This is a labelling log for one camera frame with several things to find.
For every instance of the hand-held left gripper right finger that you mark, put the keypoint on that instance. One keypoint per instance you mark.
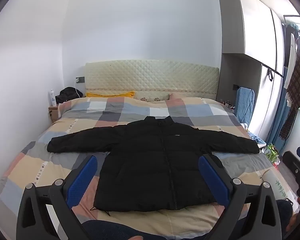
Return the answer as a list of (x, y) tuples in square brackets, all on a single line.
[(213, 182)]

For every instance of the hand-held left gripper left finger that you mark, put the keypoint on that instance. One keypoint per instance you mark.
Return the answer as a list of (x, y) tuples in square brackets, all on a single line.
[(81, 182)]

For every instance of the black puffer jacket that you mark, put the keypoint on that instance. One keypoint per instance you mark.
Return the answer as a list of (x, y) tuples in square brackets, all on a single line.
[(145, 160)]

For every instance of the person's right hand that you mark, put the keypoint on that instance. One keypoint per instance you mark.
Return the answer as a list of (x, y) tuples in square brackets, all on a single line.
[(294, 221)]

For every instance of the white long pillow green print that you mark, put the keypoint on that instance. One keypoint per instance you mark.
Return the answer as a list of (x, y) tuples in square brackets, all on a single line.
[(277, 187)]

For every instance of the green patterned bag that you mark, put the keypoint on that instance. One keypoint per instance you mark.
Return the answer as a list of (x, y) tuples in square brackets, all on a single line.
[(272, 152)]

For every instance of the person's right leg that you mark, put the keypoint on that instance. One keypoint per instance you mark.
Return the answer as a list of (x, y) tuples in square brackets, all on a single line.
[(283, 215)]

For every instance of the small white table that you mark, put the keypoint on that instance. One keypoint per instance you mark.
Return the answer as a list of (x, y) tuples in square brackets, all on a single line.
[(261, 144)]

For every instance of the bed with plaid cover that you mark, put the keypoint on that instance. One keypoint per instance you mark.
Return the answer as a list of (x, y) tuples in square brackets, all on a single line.
[(40, 160)]

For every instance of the crumpled blue cloth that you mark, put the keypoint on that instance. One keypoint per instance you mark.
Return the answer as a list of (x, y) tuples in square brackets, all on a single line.
[(254, 137)]

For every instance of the white soft toy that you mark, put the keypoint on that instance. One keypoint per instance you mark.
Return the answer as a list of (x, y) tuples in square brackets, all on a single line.
[(246, 126)]

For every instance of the brown patterned hanging garment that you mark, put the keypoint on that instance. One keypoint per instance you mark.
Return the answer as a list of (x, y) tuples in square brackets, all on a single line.
[(298, 80)]

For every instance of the wooden bedside table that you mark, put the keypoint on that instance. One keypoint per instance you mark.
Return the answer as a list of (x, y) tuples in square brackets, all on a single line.
[(53, 113)]

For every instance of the blue cushion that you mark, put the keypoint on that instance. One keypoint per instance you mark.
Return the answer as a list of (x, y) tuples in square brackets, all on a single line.
[(245, 105)]

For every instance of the small bottles on nightstand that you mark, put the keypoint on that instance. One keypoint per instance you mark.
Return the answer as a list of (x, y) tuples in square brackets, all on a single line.
[(227, 104)]

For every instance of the white plastic bottle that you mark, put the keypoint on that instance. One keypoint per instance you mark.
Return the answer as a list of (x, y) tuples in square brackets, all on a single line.
[(52, 98)]

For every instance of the black bag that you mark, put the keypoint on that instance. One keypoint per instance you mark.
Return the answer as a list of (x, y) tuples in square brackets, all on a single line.
[(68, 94)]

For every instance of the white hanging garment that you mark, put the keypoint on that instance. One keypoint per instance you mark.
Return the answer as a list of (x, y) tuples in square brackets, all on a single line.
[(290, 62)]

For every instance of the yellow pillow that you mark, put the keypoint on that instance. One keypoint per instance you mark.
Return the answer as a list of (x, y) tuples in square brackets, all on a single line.
[(110, 94)]

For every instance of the floral pillow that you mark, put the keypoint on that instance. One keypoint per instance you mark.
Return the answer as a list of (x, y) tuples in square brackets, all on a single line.
[(152, 99)]

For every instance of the cream quilted headboard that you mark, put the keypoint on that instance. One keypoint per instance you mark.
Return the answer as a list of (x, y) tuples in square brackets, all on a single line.
[(150, 77)]

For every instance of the grey white wardrobe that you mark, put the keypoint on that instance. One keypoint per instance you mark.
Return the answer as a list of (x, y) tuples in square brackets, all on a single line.
[(250, 30)]

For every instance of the dark wall socket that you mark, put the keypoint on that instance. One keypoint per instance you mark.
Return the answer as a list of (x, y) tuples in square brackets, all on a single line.
[(80, 80)]

